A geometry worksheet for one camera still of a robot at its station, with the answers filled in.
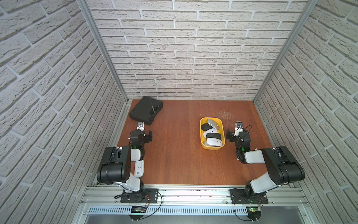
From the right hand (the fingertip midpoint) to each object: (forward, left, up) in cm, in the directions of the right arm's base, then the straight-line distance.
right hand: (237, 128), depth 94 cm
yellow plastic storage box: (+2, +11, -4) cm, 12 cm away
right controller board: (-46, +4, -7) cm, 47 cm away
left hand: (+5, +65, +1) cm, 65 cm away
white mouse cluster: (+2, +17, -4) cm, 17 cm away
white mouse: (+7, +15, -3) cm, 17 cm away
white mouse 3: (-21, +66, -4) cm, 69 cm away
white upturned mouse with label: (-8, +23, -4) cm, 25 cm away
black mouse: (+6, +20, -4) cm, 22 cm away
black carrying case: (+23, +66, -2) cm, 70 cm away
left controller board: (-43, +65, -8) cm, 78 cm away
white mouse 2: (-8, +17, -2) cm, 19 cm away
